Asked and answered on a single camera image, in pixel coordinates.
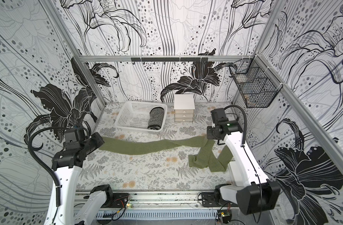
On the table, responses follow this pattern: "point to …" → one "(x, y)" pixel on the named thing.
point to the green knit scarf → (217, 161)
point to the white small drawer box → (184, 108)
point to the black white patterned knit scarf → (156, 115)
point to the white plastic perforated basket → (135, 115)
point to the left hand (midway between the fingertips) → (105, 139)
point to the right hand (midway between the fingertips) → (215, 131)
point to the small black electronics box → (226, 215)
